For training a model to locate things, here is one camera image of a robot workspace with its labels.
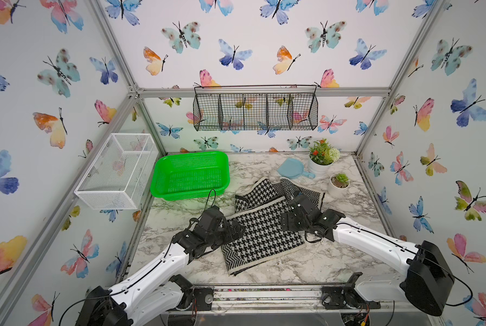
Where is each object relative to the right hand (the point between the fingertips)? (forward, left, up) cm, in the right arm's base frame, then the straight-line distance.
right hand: (290, 217), depth 83 cm
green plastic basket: (+27, +56, -11) cm, 63 cm away
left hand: (-7, +20, -1) cm, 21 cm away
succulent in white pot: (+20, -25, -4) cm, 32 cm away
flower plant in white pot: (+31, -17, +4) cm, 35 cm away
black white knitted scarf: (+6, +13, -5) cm, 15 cm away
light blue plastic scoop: (+37, -6, -12) cm, 39 cm away
